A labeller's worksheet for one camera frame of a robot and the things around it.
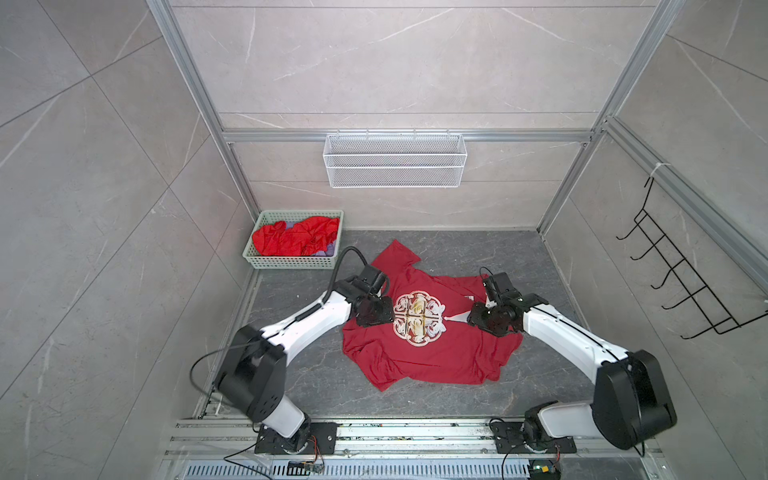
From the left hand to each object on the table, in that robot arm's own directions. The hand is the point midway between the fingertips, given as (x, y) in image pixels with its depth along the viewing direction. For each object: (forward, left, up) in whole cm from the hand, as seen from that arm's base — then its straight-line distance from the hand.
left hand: (391, 310), depth 86 cm
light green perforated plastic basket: (+24, +47, -5) cm, 53 cm away
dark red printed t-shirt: (-5, -11, -9) cm, 16 cm away
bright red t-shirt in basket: (+34, +30, -4) cm, 46 cm away
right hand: (-1, -25, -4) cm, 25 cm away
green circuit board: (-39, -35, -10) cm, 53 cm away
